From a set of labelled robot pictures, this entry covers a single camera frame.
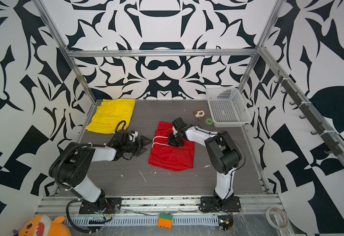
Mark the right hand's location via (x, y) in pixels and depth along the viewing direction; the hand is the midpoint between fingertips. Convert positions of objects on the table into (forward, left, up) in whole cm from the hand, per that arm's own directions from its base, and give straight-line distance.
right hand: (168, 142), depth 93 cm
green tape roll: (+18, -29, -4) cm, 34 cm away
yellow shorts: (+20, +44, +1) cm, 48 cm away
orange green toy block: (-40, +1, -2) cm, 40 cm away
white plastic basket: (+31, -45, -4) cm, 55 cm away
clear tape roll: (-39, -52, -5) cm, 66 cm away
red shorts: (-9, +2, 0) cm, 9 cm away
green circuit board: (-42, -27, -6) cm, 50 cm away
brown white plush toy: (+23, -22, -1) cm, 32 cm away
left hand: (-1, +11, +3) cm, 11 cm away
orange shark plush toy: (-42, +52, +6) cm, 67 cm away
